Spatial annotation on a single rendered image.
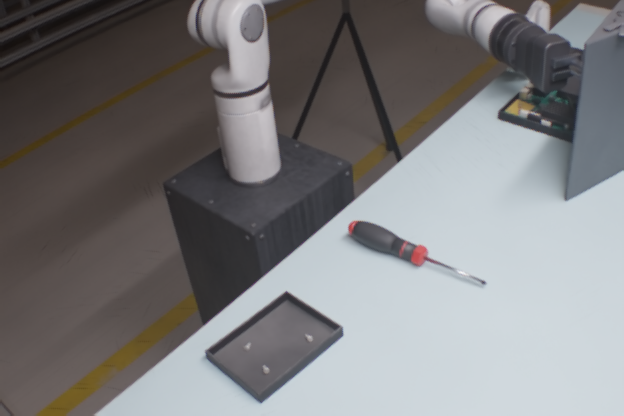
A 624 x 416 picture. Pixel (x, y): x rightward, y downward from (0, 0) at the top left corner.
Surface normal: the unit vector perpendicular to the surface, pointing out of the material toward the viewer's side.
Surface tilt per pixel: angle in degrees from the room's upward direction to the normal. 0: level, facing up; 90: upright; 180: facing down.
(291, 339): 0
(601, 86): 90
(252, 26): 92
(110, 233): 0
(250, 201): 0
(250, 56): 92
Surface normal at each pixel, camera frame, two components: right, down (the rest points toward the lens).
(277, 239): 0.72, 0.33
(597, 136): 0.45, 0.47
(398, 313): -0.11, -0.82
